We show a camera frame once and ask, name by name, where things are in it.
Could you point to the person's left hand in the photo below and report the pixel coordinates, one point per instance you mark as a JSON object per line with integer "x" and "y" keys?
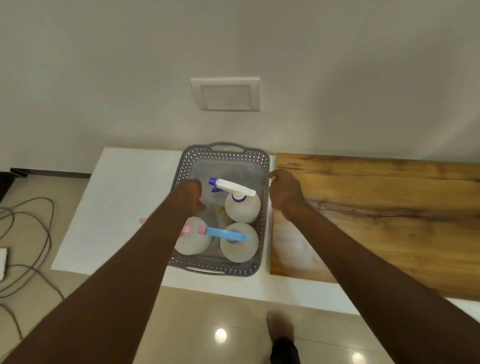
{"x": 189, "y": 198}

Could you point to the person's right hand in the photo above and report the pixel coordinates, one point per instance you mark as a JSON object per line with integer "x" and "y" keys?
{"x": 287, "y": 193}

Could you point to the white nozzle purple trigger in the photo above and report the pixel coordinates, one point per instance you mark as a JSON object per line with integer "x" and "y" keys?
{"x": 232, "y": 186}

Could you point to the grey plastic basket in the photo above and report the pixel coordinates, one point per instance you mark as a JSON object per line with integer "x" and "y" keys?
{"x": 232, "y": 165}

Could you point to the wooden cabinet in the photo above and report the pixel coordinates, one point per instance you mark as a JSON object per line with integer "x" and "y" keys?
{"x": 375, "y": 187}

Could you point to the person's right forearm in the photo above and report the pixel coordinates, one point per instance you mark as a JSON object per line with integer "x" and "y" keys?
{"x": 375, "y": 285}

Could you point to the person's left forearm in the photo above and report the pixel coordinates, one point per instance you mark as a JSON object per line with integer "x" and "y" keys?
{"x": 105, "y": 292}

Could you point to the person's right foot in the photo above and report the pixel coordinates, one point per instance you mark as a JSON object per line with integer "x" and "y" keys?
{"x": 280, "y": 326}

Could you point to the black baseboard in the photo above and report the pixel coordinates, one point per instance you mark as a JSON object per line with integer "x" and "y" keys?
{"x": 48, "y": 173}

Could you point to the black trousers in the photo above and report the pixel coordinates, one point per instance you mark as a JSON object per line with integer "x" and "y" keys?
{"x": 285, "y": 352}

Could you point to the black stand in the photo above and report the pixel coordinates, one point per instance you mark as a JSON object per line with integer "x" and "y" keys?
{"x": 4, "y": 185}

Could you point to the white power strip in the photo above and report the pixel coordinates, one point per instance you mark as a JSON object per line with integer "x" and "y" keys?
{"x": 3, "y": 264}

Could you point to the white wall switch plate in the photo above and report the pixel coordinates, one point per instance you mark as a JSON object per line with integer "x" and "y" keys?
{"x": 225, "y": 95}

